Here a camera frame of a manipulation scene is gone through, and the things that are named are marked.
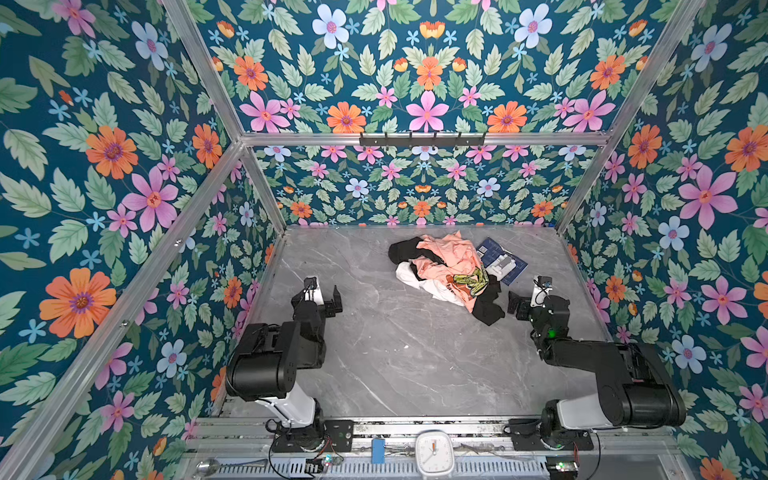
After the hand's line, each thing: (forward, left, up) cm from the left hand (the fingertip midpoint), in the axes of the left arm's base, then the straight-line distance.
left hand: (321, 280), depth 90 cm
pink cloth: (+7, -42, +1) cm, 42 cm away
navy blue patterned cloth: (+17, -60, -10) cm, 63 cm away
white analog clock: (-46, -30, -7) cm, 55 cm away
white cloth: (-1, -36, -8) cm, 37 cm away
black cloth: (-8, -52, -8) cm, 53 cm away
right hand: (-6, -64, -4) cm, 65 cm away
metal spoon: (-45, +23, -9) cm, 51 cm away
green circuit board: (-45, -5, -10) cm, 46 cm away
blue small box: (-44, -17, -11) cm, 48 cm away
